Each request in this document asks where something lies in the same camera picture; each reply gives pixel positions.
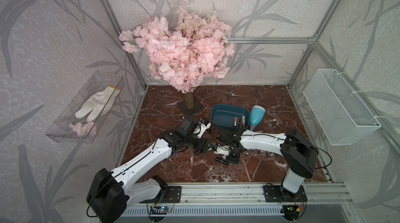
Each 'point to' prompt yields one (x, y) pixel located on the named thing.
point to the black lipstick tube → (220, 159)
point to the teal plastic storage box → (222, 115)
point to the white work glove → (99, 104)
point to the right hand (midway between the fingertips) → (231, 156)
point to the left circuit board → (159, 210)
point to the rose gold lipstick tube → (236, 120)
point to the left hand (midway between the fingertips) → (207, 142)
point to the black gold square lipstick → (239, 123)
